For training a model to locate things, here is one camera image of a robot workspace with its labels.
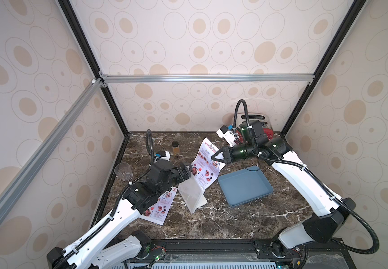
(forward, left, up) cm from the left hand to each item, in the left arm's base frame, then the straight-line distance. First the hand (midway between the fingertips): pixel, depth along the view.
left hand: (191, 168), depth 70 cm
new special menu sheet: (+1, -6, -2) cm, 6 cm away
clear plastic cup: (+13, +40, -24) cm, 49 cm away
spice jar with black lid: (+27, +11, -20) cm, 35 cm away
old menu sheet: (-9, +17, -27) cm, 33 cm away
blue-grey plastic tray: (+5, -30, -26) cm, 40 cm away
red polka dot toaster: (+43, -44, -8) cm, 62 cm away
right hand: (+3, -11, +5) cm, 13 cm away
